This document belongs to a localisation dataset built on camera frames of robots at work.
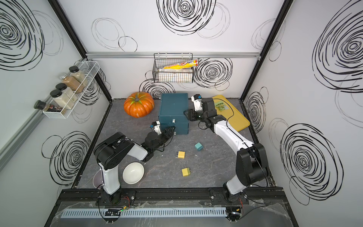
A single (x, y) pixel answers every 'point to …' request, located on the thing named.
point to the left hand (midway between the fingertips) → (175, 128)
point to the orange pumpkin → (138, 104)
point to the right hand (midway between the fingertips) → (187, 111)
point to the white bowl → (133, 172)
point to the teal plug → (198, 146)
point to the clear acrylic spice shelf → (90, 68)
